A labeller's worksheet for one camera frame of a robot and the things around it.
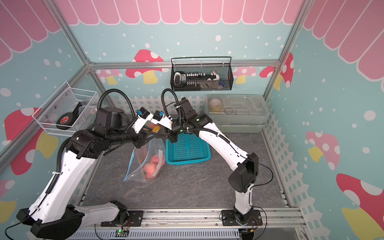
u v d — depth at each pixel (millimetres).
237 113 995
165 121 592
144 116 523
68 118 683
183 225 742
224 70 949
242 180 508
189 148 999
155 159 775
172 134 625
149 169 742
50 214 365
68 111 725
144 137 538
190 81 872
